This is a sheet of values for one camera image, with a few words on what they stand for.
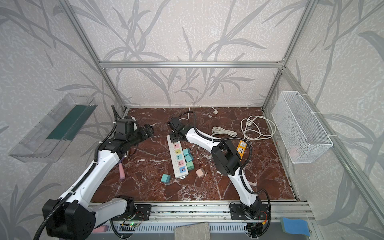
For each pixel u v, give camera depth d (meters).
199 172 0.86
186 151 0.94
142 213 0.72
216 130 1.05
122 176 0.83
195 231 0.66
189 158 0.91
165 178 0.83
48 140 0.64
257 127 1.08
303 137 0.61
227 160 0.55
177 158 0.90
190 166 0.87
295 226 0.68
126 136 0.59
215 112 1.17
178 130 0.73
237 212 0.74
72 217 0.37
